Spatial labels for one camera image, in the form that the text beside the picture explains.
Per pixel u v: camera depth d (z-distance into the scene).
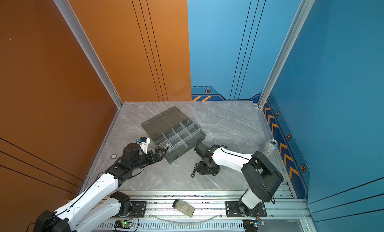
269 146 0.81
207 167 0.73
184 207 0.71
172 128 0.99
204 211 0.75
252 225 0.70
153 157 0.71
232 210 0.72
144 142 0.75
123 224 0.71
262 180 0.44
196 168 0.87
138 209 0.74
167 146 0.93
